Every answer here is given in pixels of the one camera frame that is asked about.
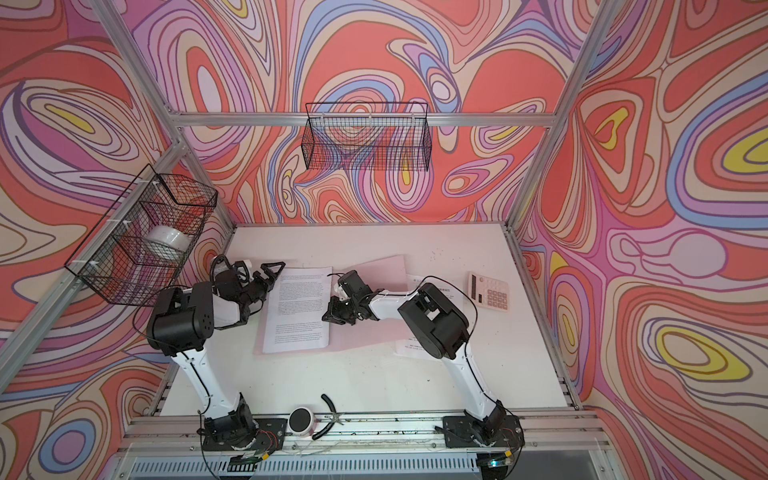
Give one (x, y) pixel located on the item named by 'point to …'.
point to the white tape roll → (170, 236)
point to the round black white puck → (300, 421)
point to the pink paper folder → (386, 274)
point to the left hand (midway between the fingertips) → (285, 270)
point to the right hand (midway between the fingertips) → (324, 323)
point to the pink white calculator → (488, 292)
